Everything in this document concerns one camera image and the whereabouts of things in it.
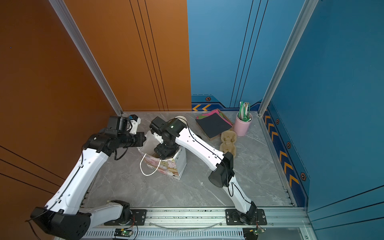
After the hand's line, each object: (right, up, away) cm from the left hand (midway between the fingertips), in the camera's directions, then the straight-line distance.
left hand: (146, 136), depth 75 cm
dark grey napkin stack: (+38, +6, +33) cm, 50 cm away
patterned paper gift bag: (+14, -15, -1) cm, 21 cm away
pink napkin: (+39, +16, +41) cm, 58 cm away
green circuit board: (-8, -45, -4) cm, 46 cm away
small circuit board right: (+51, -45, -5) cm, 69 cm away
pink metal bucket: (+56, +4, +27) cm, 62 cm away
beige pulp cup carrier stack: (+47, -3, +28) cm, 55 cm away
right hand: (+9, -8, +2) cm, 12 cm away
